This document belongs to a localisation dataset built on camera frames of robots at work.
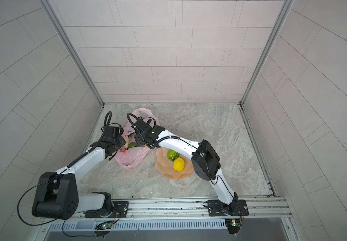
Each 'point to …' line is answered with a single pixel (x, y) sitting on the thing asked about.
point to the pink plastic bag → (132, 155)
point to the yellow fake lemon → (179, 164)
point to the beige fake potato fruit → (127, 140)
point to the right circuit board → (233, 225)
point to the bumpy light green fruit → (172, 154)
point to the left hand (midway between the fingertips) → (125, 137)
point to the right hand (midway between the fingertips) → (140, 139)
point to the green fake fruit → (133, 144)
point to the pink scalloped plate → (165, 166)
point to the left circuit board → (105, 225)
